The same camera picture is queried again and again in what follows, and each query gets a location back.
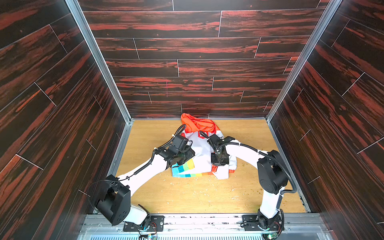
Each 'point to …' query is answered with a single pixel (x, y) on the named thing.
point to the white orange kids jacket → (198, 130)
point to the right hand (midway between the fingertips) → (218, 162)
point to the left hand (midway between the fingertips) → (195, 154)
